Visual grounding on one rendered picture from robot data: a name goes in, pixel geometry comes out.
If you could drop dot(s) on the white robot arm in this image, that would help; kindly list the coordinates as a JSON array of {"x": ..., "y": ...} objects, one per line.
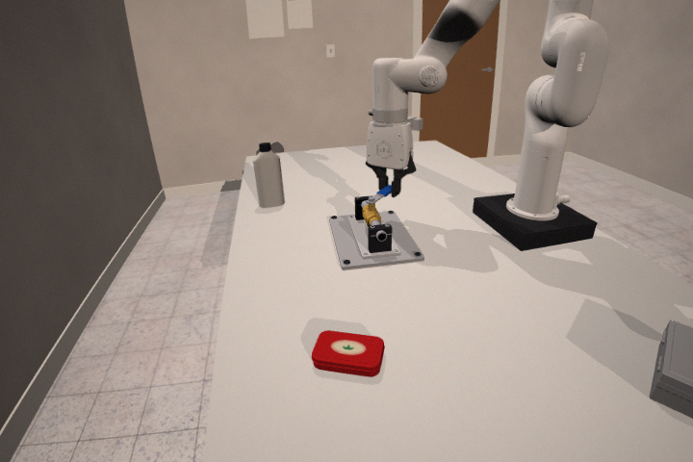
[{"x": 581, "y": 48}]

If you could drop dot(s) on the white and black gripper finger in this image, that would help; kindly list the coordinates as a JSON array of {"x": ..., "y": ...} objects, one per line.
[
  {"x": 380, "y": 172},
  {"x": 399, "y": 174}
]

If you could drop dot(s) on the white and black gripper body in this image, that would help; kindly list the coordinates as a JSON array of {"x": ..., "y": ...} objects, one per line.
[{"x": 388, "y": 145}]

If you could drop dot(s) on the dark grey hinged case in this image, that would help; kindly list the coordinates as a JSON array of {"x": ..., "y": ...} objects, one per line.
[{"x": 672, "y": 385}]

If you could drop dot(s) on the grey bottle with black cap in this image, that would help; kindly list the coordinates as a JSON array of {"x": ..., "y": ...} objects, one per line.
[{"x": 268, "y": 177}]

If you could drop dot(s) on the red mint tin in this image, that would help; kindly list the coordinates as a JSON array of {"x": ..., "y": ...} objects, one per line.
[{"x": 348, "y": 353}]

